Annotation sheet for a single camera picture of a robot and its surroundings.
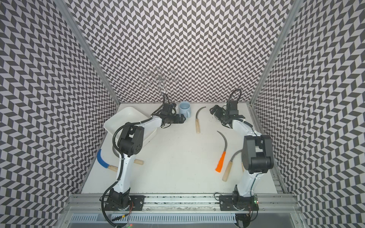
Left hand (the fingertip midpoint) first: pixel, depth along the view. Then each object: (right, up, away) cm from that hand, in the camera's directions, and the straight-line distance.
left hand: (181, 119), depth 105 cm
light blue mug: (+3, +8, +3) cm, 9 cm away
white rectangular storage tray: (-46, -3, -6) cm, 47 cm away
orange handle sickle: (+25, -28, -19) cm, 42 cm away
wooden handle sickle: (+27, -32, -24) cm, 49 cm away
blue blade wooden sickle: (-49, -27, -17) cm, 58 cm away
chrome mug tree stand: (-15, +29, -4) cm, 33 cm away
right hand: (+23, +3, -11) cm, 25 cm away
